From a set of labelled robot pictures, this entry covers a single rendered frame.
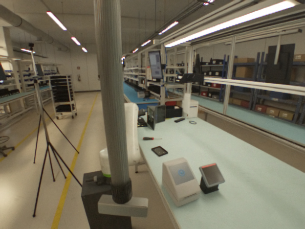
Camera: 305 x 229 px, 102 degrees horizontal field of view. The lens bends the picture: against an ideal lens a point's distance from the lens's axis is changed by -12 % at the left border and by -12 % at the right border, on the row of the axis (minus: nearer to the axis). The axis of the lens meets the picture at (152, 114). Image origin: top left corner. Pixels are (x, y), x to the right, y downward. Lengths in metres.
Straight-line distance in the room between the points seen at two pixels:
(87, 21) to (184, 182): 6.54
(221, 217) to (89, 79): 12.40
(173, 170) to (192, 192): 0.13
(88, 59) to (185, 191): 12.34
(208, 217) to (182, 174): 0.21
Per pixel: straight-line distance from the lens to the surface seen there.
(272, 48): 2.65
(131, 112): 1.16
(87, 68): 12.64
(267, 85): 1.20
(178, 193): 0.70
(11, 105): 7.60
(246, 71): 5.22
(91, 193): 1.13
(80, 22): 6.77
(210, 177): 0.78
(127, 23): 6.80
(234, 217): 0.78
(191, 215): 0.73
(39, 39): 7.92
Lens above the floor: 1.58
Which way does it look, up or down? 17 degrees down
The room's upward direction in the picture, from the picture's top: straight up
